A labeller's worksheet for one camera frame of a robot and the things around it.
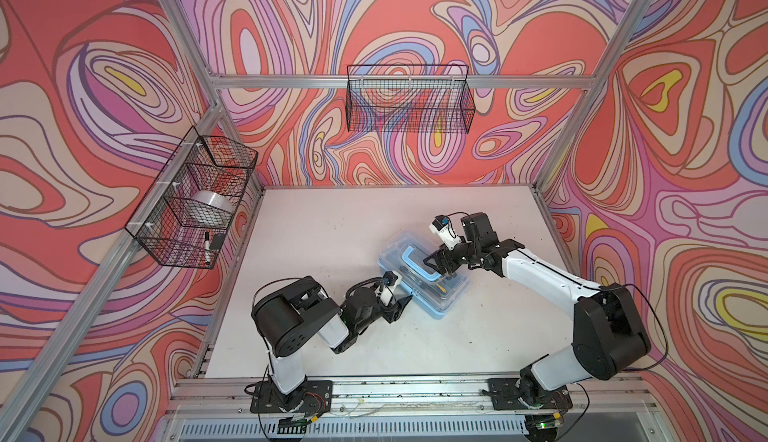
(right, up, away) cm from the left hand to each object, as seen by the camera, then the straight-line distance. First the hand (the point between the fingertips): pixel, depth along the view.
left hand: (407, 289), depth 88 cm
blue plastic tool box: (+6, +1, -9) cm, 11 cm away
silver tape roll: (-49, +25, -16) cm, 57 cm away
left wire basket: (-56, +22, -15) cm, 62 cm away
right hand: (+9, +9, 0) cm, 13 cm away
